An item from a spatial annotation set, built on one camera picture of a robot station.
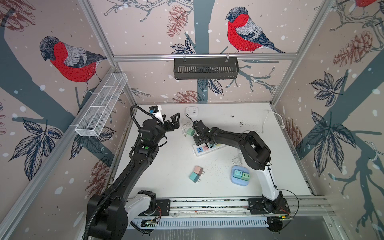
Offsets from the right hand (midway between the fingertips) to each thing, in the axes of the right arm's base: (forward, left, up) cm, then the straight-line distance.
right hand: (198, 139), depth 100 cm
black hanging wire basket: (+41, -5, +29) cm, 50 cm away
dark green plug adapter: (+3, +5, +4) cm, 7 cm away
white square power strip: (+24, +6, +2) cm, 25 cm away
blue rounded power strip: (-27, -24, +1) cm, 36 cm away
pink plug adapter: (-22, -1, +2) cm, 22 cm away
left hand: (-4, +12, +30) cm, 33 cm away
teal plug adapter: (-25, -22, +6) cm, 34 cm away
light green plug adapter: (-26, -27, +5) cm, 37 cm away
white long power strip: (-9, -3, +2) cm, 9 cm away
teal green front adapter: (-26, +1, +2) cm, 26 cm away
